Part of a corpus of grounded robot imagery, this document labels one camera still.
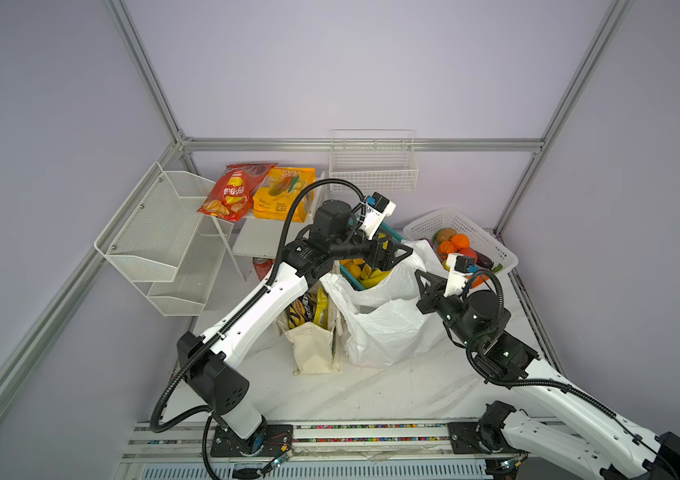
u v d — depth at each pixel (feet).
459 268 1.91
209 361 1.35
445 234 3.76
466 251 3.56
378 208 1.91
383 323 2.29
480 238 3.54
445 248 3.52
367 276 3.20
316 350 2.60
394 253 1.94
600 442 1.40
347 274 3.14
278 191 2.48
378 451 2.40
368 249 1.96
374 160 3.11
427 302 2.06
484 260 3.51
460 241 3.53
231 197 2.62
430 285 2.02
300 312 2.61
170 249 2.80
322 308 2.67
